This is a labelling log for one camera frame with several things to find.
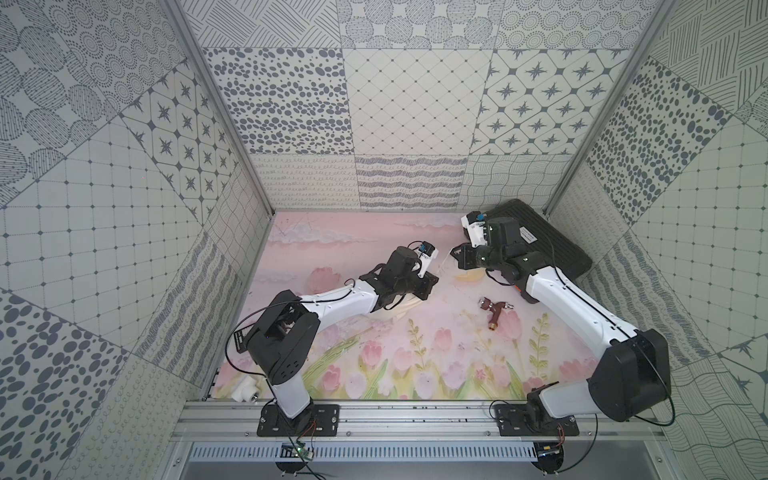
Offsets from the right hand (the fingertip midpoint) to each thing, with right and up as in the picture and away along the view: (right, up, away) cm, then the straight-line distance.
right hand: (455, 251), depth 83 cm
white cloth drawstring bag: (-14, -15, 0) cm, 20 cm away
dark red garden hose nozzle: (+15, -19, +9) cm, 25 cm away
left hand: (-6, -7, +3) cm, 10 cm away
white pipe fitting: (-56, -36, -8) cm, 67 cm away
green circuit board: (-39, -48, -13) cm, 63 cm away
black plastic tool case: (+37, 0, +18) cm, 41 cm away
